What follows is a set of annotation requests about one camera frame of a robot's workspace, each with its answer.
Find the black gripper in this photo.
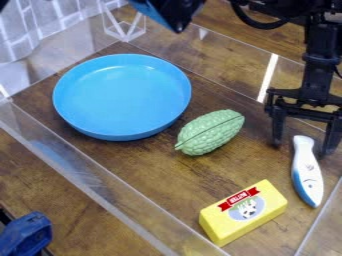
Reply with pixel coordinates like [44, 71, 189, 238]
[264, 88, 342, 156]

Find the white and blue toy fish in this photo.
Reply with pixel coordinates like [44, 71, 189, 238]
[291, 135, 324, 208]

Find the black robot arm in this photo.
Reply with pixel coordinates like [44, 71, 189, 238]
[227, 0, 342, 155]

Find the blue round plastic tray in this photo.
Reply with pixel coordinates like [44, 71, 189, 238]
[52, 54, 192, 141]

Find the green bitter gourd toy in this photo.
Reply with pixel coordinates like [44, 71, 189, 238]
[175, 109, 244, 156]

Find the yellow butter block toy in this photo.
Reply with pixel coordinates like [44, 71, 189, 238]
[199, 179, 287, 247]

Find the white grid cloth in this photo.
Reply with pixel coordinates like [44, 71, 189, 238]
[0, 0, 130, 64]

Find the blue clamp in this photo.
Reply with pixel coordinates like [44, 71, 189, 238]
[0, 211, 52, 256]

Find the clear acrylic enclosure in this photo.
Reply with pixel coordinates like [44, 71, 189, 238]
[0, 0, 342, 256]

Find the black cable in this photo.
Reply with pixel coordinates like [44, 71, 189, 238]
[228, 1, 299, 31]

